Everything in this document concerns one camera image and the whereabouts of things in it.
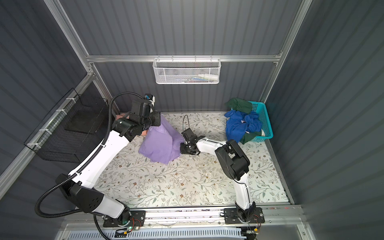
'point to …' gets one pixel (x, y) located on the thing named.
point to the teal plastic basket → (260, 108)
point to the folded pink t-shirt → (120, 115)
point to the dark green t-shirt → (240, 104)
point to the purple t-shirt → (161, 143)
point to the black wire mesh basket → (75, 129)
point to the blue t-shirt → (238, 123)
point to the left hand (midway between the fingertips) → (157, 114)
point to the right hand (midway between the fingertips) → (183, 151)
